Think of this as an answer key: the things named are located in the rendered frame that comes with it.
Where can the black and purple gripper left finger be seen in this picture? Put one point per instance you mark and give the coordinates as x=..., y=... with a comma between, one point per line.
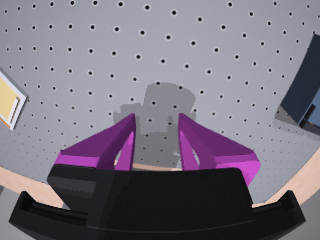
x=101, y=149

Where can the grey perforated base plate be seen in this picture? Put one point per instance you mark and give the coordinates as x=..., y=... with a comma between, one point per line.
x=226, y=64

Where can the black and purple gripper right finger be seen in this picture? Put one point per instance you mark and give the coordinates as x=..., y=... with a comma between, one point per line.
x=213, y=150

